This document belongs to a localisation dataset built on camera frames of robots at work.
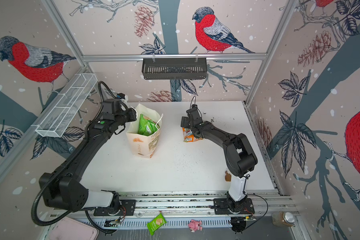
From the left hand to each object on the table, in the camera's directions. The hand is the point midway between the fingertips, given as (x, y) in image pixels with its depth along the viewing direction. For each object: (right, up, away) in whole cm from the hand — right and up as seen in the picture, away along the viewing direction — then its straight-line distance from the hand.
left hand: (135, 109), depth 80 cm
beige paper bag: (+3, -19, -2) cm, 19 cm away
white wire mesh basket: (-35, -5, -8) cm, 37 cm away
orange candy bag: (+30, -17, +16) cm, 38 cm away
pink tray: (-27, -55, -13) cm, 63 cm away
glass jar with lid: (+69, -48, -17) cm, 86 cm away
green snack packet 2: (+14, -54, -11) cm, 57 cm away
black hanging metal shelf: (+19, +32, +27) cm, 46 cm away
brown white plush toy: (+51, -38, +2) cm, 64 cm away
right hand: (+29, -7, +16) cm, 33 cm away
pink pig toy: (+31, -54, -13) cm, 64 cm away
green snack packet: (+4, -10, +9) cm, 14 cm away
